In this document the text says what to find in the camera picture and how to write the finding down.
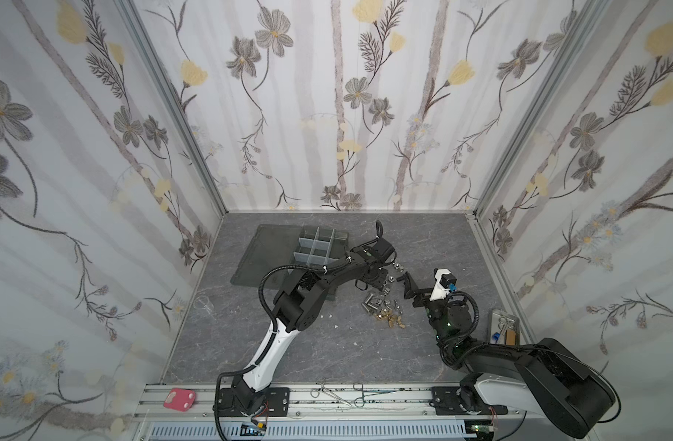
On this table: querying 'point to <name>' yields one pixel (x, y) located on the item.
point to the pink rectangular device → (179, 399)
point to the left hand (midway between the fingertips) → (382, 277)
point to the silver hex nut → (397, 265)
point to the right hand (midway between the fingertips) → (425, 272)
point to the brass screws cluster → (391, 317)
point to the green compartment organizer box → (276, 245)
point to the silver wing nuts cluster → (371, 304)
